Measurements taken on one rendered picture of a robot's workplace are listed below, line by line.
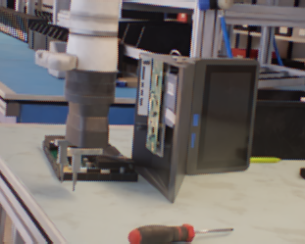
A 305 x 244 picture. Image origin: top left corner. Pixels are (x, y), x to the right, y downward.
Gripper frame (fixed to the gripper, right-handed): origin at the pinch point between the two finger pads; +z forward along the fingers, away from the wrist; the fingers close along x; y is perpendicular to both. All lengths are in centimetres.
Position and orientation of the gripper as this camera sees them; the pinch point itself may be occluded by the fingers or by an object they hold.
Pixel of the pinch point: (67, 186)
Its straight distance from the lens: 120.3
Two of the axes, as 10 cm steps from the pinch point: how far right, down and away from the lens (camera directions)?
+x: -4.5, -1.8, 8.7
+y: 8.9, 0.0, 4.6
